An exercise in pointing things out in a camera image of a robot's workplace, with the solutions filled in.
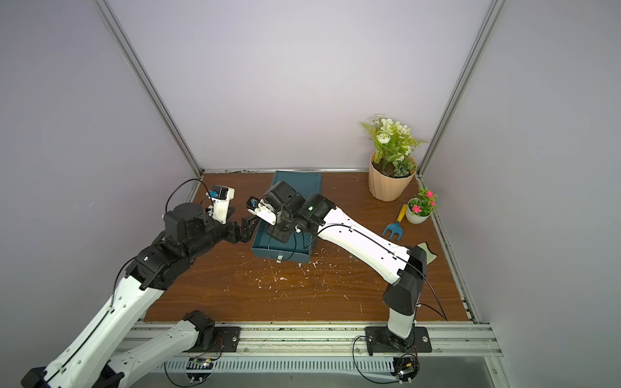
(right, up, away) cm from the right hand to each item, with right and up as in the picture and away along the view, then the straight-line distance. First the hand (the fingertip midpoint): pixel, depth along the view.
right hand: (274, 214), depth 72 cm
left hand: (-6, +1, -5) cm, 8 cm away
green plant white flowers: (+42, +24, +18) cm, 52 cm away
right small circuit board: (+40, -45, -2) cm, 60 cm away
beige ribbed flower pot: (+41, +11, +25) cm, 49 cm away
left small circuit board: (-23, -48, +1) cm, 53 cm away
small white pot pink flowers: (+53, 0, +19) cm, 56 cm away
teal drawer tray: (+7, -11, +1) cm, 13 cm away
